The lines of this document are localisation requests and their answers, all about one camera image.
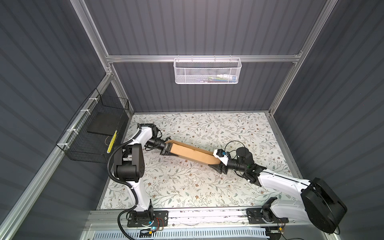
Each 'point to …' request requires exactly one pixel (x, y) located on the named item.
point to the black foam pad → (105, 122)
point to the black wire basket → (92, 134)
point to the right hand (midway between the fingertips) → (213, 160)
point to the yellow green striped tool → (112, 141)
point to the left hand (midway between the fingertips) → (180, 151)
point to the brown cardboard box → (192, 153)
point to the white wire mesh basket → (206, 71)
